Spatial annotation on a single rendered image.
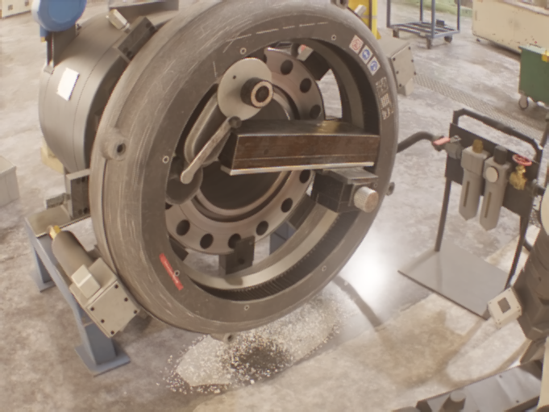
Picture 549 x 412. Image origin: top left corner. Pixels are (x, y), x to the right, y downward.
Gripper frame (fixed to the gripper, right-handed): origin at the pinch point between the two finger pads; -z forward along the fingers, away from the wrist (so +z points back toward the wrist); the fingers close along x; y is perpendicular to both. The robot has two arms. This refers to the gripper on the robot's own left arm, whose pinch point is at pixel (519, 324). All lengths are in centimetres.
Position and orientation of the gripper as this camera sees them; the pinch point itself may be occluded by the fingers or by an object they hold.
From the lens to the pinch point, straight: 81.0
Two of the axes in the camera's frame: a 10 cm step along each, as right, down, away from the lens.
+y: -9.7, 0.9, -2.2
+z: 0.8, -7.7, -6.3
